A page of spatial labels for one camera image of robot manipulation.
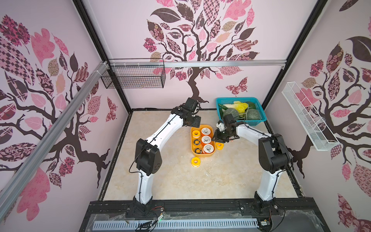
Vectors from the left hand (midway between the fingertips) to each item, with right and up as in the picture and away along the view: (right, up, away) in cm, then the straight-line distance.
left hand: (192, 124), depth 89 cm
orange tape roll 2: (+10, -11, +8) cm, 17 cm away
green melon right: (+45, +7, +15) cm, 48 cm away
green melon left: (+29, +9, +15) cm, 34 cm away
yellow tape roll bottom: (+3, -7, +12) cm, 14 cm away
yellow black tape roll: (+3, -13, +11) cm, 18 cm away
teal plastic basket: (+27, +19, +28) cm, 44 cm away
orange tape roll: (+10, -6, +12) cm, 17 cm away
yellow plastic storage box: (+7, -15, +9) cm, 19 cm away
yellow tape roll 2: (+2, -24, +1) cm, 24 cm away
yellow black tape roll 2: (+4, -18, +6) cm, 20 cm away
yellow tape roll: (+19, -15, +8) cm, 26 cm away
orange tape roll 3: (+10, -17, +4) cm, 20 cm away
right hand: (+14, -11, +6) cm, 19 cm away
